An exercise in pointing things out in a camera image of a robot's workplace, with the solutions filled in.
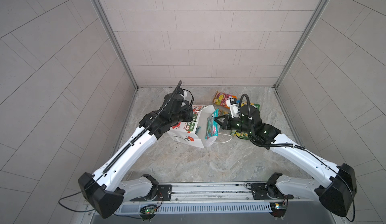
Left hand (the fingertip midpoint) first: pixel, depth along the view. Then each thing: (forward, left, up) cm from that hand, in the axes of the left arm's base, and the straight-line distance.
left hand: (196, 109), depth 70 cm
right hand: (-4, -8, -3) cm, 10 cm away
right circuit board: (-37, -38, -27) cm, 59 cm away
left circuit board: (-38, +20, -23) cm, 49 cm away
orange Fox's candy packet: (+26, -16, -24) cm, 39 cm away
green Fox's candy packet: (+21, -41, -25) cm, 53 cm away
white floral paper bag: (-10, +1, -4) cm, 11 cm away
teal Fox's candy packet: (-6, -8, -5) cm, 11 cm away
